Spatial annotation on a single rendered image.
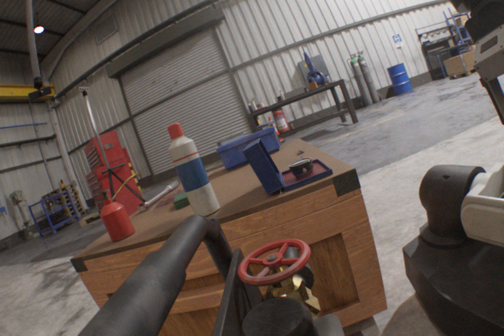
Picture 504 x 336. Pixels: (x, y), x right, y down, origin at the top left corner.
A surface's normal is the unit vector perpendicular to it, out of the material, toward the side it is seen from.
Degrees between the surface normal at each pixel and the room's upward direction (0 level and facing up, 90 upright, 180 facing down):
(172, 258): 51
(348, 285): 90
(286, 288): 43
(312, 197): 90
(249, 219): 90
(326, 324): 0
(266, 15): 90
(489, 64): 119
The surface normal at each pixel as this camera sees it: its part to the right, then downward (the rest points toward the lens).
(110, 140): 0.72, -0.22
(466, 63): -0.03, 0.08
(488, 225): -0.91, 0.37
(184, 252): 0.80, -0.59
